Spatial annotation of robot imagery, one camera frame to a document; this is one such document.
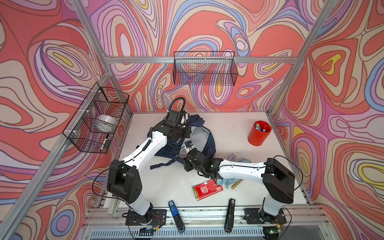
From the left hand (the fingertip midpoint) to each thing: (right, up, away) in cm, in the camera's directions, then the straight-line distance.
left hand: (191, 131), depth 84 cm
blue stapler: (-5, -44, -15) cm, 47 cm away
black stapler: (+18, -43, -15) cm, 49 cm away
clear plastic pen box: (+26, -16, +9) cm, 32 cm away
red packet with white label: (+8, -32, -2) cm, 34 cm away
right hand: (-3, -17, -1) cm, 18 cm away
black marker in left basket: (-43, -5, -12) cm, 45 cm away
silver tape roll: (-42, +4, -14) cm, 44 cm away
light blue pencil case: (+20, -28, -2) cm, 35 cm away
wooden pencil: (+26, -30, 0) cm, 40 cm away
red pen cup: (+42, -1, +7) cm, 43 cm away
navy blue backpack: (+8, -7, +16) cm, 19 cm away
